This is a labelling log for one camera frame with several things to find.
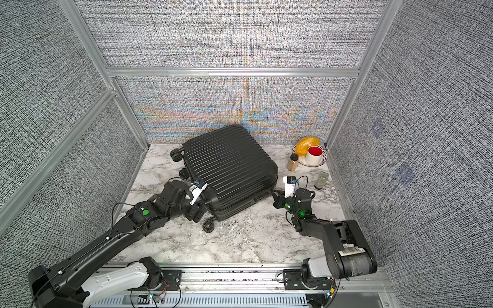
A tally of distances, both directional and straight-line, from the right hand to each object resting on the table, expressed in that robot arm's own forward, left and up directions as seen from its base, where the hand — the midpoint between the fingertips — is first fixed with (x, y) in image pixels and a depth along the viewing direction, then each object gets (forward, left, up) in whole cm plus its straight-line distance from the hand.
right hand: (271, 185), depth 88 cm
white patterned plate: (+23, -20, -10) cm, 32 cm away
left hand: (-10, +29, +8) cm, 32 cm away
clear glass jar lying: (+6, -26, -4) cm, 27 cm away
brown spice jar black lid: (+17, -14, -6) cm, 23 cm away
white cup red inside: (+21, -25, -3) cm, 33 cm away
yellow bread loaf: (+30, -21, -6) cm, 37 cm away
